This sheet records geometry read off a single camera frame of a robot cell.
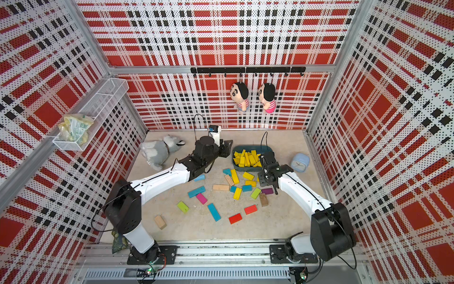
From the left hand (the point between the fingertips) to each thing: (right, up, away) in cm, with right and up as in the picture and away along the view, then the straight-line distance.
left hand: (230, 140), depth 84 cm
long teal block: (-8, -36, +3) cm, 37 cm away
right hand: (+20, -18, +3) cm, 27 cm away
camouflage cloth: (-49, -46, -9) cm, 68 cm away
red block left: (+2, -38, +1) cm, 38 cm away
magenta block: (-16, -30, +7) cm, 35 cm away
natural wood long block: (-6, -25, +10) cm, 27 cm away
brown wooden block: (+17, -30, +4) cm, 35 cm away
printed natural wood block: (-1, -21, +12) cm, 25 cm away
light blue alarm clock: (+38, -11, +12) cm, 41 cm away
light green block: (+13, -27, +7) cm, 31 cm away
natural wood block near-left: (-33, -38, -3) cm, 50 cm away
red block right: (+10, -35, +3) cm, 36 cm away
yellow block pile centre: (+10, -20, +14) cm, 27 cm away
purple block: (+19, -26, +7) cm, 33 cm away
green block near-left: (-24, -33, +4) cm, 42 cm away
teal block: (-19, -27, +9) cm, 34 cm away
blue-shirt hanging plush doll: (+4, +25, +7) cm, 26 cm away
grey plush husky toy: (-43, -6, +14) cm, 45 cm away
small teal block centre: (+8, -25, +9) cm, 28 cm away
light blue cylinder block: (-11, -15, -19) cm, 26 cm away
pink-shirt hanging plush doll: (+20, +26, +12) cm, 34 cm away
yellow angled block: (+2, -20, +14) cm, 25 cm away
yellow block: (+3, -28, +8) cm, 29 cm away
